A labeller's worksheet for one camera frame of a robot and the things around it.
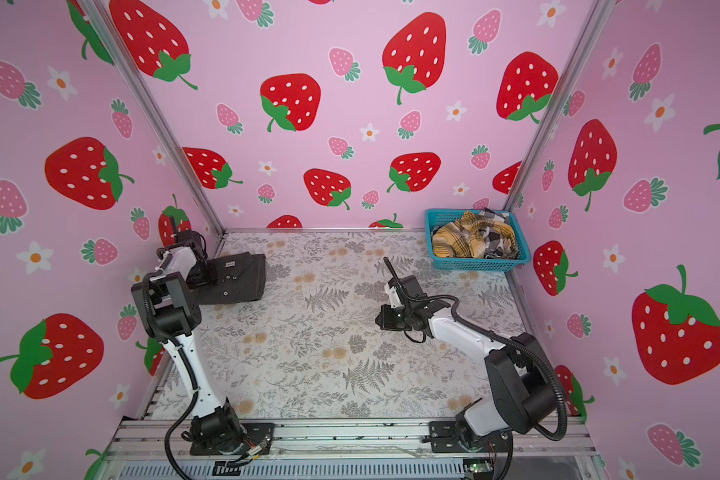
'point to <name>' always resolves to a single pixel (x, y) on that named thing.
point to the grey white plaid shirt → (497, 246)
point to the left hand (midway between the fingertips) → (205, 281)
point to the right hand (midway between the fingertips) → (375, 319)
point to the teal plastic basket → (437, 217)
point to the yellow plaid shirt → (461, 238)
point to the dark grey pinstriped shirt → (240, 278)
